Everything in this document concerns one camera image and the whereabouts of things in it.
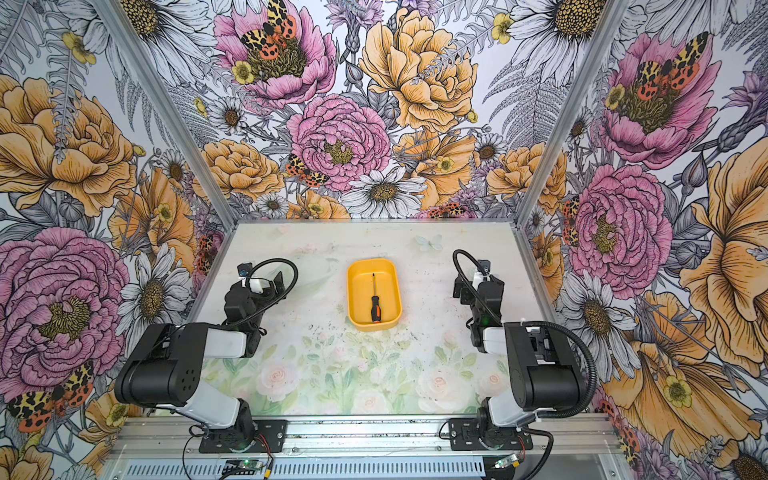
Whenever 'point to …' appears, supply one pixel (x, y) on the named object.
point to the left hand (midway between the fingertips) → (267, 281)
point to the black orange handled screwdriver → (376, 313)
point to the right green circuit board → (510, 460)
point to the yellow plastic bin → (360, 293)
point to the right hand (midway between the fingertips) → (474, 282)
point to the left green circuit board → (242, 467)
